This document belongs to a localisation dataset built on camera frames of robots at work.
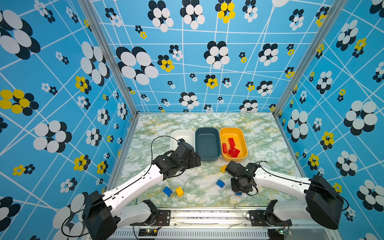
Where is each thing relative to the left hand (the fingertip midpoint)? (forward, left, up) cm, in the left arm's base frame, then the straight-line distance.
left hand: (196, 160), depth 77 cm
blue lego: (-7, -14, -15) cm, 22 cm away
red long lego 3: (+15, -23, -14) cm, 31 cm away
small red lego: (+11, -25, -13) cm, 30 cm away
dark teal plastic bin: (+20, -8, -15) cm, 26 cm away
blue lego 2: (-12, +16, -14) cm, 24 cm away
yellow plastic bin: (+27, -29, -13) cm, 41 cm away
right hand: (-10, -22, -15) cm, 29 cm away
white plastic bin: (+25, +6, -12) cm, 28 cm away
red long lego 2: (+15, -18, -13) cm, 27 cm away
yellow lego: (-12, +9, -14) cm, 21 cm away
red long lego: (+19, -24, -12) cm, 33 cm away
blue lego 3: (-13, -22, -13) cm, 29 cm away
